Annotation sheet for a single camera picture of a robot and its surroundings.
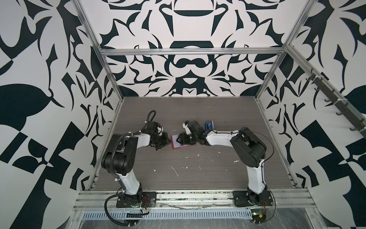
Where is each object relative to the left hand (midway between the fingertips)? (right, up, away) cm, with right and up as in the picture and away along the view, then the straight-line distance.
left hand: (171, 139), depth 96 cm
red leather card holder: (+3, -3, -2) cm, 5 cm away
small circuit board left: (-17, -34, -23) cm, 44 cm away
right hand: (+5, +1, -2) cm, 5 cm away
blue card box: (+26, +9, +4) cm, 28 cm away
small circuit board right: (+45, -33, -25) cm, 61 cm away
